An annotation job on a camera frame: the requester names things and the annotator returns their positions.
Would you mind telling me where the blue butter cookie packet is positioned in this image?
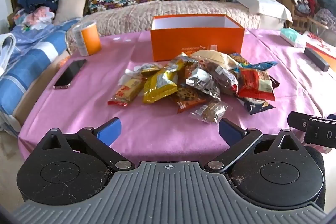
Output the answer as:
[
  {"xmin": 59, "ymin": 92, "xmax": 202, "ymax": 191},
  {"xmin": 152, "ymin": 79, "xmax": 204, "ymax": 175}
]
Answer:
[{"xmin": 237, "ymin": 97, "xmax": 274, "ymax": 115}]

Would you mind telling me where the clear brown cake packet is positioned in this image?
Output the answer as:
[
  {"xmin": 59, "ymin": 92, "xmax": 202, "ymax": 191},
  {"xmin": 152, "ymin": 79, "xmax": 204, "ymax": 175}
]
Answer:
[{"xmin": 189, "ymin": 100, "xmax": 230, "ymax": 124}]

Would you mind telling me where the red snack packet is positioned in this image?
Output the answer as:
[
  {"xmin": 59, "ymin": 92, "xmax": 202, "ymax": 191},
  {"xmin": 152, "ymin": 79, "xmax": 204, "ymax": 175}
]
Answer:
[{"xmin": 237, "ymin": 68, "xmax": 276, "ymax": 101}]

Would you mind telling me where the brown sausage snack bag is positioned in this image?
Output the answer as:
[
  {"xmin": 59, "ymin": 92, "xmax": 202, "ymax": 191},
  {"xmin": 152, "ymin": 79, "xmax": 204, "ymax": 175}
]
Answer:
[{"xmin": 202, "ymin": 59, "xmax": 238, "ymax": 96}]

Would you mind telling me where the red yellow cracker packet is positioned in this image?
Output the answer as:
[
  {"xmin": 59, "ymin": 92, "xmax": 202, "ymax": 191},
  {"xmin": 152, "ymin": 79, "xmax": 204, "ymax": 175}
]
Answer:
[{"xmin": 107, "ymin": 77, "xmax": 147, "ymax": 106}]

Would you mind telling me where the chocolate chip cookie packet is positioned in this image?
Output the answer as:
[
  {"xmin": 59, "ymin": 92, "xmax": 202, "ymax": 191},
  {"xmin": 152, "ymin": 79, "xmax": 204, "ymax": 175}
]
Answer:
[{"xmin": 170, "ymin": 86, "xmax": 207, "ymax": 113}]

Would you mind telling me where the silver foil snack packet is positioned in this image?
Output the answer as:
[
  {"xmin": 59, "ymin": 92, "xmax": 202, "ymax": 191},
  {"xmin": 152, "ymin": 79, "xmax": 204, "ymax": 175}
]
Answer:
[{"xmin": 186, "ymin": 68, "xmax": 221, "ymax": 101}]

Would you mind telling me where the small yellow silver packet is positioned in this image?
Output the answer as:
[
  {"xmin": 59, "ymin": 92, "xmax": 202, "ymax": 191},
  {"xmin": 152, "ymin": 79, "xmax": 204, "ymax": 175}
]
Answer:
[{"xmin": 140, "ymin": 64, "xmax": 161, "ymax": 77}]

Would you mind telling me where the yellow snack packet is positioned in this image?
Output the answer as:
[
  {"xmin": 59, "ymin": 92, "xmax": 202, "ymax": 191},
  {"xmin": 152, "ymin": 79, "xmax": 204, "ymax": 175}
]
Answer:
[{"xmin": 143, "ymin": 58, "xmax": 184, "ymax": 104}]

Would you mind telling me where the beige paper snack bag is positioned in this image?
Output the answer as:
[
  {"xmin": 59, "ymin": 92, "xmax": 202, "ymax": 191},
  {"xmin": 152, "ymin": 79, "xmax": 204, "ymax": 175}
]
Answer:
[{"xmin": 190, "ymin": 50, "xmax": 241, "ymax": 70}]

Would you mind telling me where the pink tablecloth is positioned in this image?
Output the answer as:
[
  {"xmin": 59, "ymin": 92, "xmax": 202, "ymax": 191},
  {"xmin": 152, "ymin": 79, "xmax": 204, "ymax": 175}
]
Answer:
[{"xmin": 18, "ymin": 30, "xmax": 335, "ymax": 162}]

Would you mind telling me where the black smartphone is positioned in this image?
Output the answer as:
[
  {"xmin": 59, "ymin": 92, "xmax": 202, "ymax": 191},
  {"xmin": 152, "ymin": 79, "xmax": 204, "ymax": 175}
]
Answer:
[{"xmin": 53, "ymin": 59, "xmax": 87, "ymax": 89}]

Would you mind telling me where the long black box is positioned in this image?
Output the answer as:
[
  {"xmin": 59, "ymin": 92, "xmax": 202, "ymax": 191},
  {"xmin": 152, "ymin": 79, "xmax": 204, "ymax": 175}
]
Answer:
[{"xmin": 304, "ymin": 48, "xmax": 330, "ymax": 72}]

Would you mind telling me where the red white gift box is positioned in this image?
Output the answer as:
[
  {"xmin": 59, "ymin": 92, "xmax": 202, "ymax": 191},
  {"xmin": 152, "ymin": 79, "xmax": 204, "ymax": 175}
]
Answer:
[{"xmin": 302, "ymin": 31, "xmax": 336, "ymax": 71}]

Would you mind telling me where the teal tissue pack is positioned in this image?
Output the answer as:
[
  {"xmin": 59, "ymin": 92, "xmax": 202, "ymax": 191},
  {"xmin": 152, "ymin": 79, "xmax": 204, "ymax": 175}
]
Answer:
[{"xmin": 280, "ymin": 28, "xmax": 305, "ymax": 48}]

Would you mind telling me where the orange cylindrical canister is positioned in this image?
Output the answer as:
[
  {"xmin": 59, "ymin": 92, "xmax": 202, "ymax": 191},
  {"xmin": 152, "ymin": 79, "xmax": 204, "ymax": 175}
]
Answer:
[{"xmin": 73, "ymin": 21, "xmax": 101, "ymax": 56}]

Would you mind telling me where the blue striped bedding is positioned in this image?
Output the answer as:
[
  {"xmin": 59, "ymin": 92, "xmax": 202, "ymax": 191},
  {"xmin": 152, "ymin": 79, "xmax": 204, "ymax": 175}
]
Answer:
[{"xmin": 1, "ymin": 19, "xmax": 79, "ymax": 137}]

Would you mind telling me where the orange shoe box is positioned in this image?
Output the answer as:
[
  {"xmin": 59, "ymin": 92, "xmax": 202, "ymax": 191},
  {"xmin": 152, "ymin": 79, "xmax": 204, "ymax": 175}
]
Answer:
[{"xmin": 150, "ymin": 14, "xmax": 245, "ymax": 61}]

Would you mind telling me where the pink quilted sofa cover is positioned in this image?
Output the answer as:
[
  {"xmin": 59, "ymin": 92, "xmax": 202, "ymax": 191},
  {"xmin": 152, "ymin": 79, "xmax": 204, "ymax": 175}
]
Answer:
[{"xmin": 80, "ymin": 1, "xmax": 261, "ymax": 36}]

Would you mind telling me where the white box side table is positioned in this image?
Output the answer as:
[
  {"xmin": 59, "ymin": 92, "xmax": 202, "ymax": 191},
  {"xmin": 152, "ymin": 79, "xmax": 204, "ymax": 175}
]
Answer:
[{"xmin": 235, "ymin": 0, "xmax": 293, "ymax": 30}]

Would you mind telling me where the wicker chair with clothes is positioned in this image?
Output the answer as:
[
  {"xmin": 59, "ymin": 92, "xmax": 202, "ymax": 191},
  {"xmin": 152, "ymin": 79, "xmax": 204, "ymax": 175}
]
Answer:
[{"xmin": 276, "ymin": 0, "xmax": 329, "ymax": 34}]

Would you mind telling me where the beige plain pillow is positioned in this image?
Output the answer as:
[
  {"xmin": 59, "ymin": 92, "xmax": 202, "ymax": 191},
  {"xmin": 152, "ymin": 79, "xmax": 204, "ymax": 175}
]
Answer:
[{"xmin": 54, "ymin": 0, "xmax": 87, "ymax": 25}]

